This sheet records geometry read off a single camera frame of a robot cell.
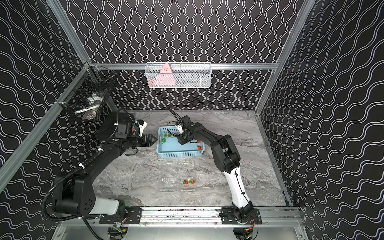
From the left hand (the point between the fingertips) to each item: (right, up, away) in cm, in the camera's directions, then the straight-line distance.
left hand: (152, 136), depth 86 cm
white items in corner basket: (-34, +19, 0) cm, 39 cm away
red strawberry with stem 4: (+28, -8, +13) cm, 32 cm away
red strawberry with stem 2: (+20, -26, -2) cm, 32 cm away
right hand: (+16, -3, +15) cm, 23 cm away
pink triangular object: (+7, +35, +2) cm, 36 cm away
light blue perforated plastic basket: (+7, -7, +13) cm, 16 cm away
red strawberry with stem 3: (+5, 0, +18) cm, 18 cm away
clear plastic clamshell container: (+22, -28, -2) cm, 36 cm away
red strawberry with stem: (+23, -25, -2) cm, 34 cm away
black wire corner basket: (-43, +24, +6) cm, 50 cm away
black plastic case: (-37, +6, +20) cm, 43 cm away
